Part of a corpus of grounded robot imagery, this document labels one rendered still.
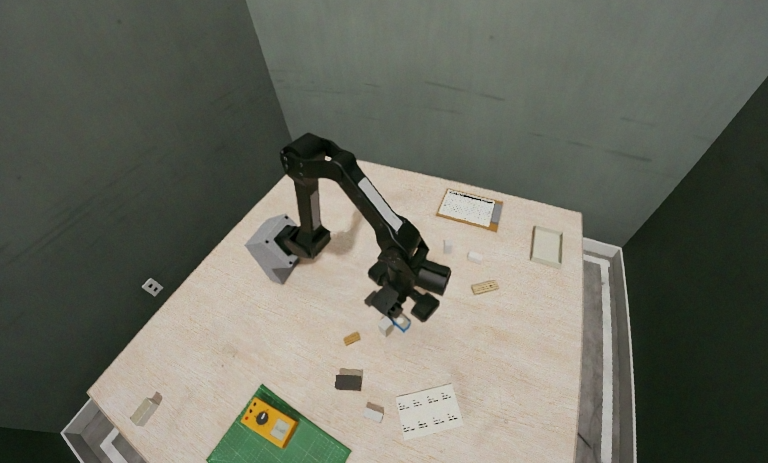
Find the yellow multimeter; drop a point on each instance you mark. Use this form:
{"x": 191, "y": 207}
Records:
{"x": 269, "y": 422}

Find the blue rectangular block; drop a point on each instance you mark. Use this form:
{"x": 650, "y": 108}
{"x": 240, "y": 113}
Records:
{"x": 401, "y": 322}

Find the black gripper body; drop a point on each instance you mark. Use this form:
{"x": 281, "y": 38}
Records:
{"x": 425, "y": 305}

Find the green cutting mat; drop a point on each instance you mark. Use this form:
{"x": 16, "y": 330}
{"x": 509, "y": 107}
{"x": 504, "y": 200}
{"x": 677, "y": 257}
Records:
{"x": 308, "y": 444}

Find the small wood-grain block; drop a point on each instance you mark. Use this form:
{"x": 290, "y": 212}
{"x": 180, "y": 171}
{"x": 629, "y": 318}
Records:
{"x": 351, "y": 338}

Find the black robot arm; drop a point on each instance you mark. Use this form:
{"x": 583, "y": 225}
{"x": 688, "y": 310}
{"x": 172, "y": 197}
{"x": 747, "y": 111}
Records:
{"x": 396, "y": 236}

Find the white printed sheet of paper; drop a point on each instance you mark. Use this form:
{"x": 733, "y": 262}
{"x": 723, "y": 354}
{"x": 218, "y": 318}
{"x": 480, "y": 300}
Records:
{"x": 429, "y": 411}

